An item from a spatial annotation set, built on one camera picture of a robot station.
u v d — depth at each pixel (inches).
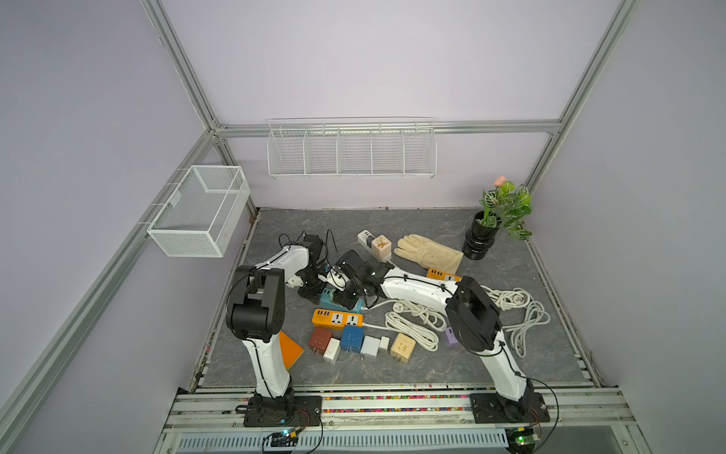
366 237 42.0
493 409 29.0
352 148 39.0
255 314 20.2
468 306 23.1
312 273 32.3
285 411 26.2
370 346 32.6
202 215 32.6
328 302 35.9
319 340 31.9
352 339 31.9
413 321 34.8
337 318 34.5
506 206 35.6
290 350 33.2
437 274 38.7
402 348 31.1
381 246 39.0
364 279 27.3
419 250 42.5
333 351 31.1
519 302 35.5
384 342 32.7
